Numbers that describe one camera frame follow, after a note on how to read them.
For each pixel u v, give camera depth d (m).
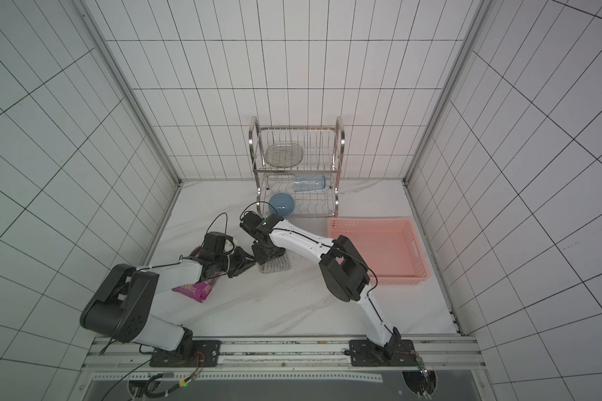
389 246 0.96
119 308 0.44
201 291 0.81
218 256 0.76
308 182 1.13
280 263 0.81
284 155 0.91
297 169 0.85
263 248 0.75
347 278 0.51
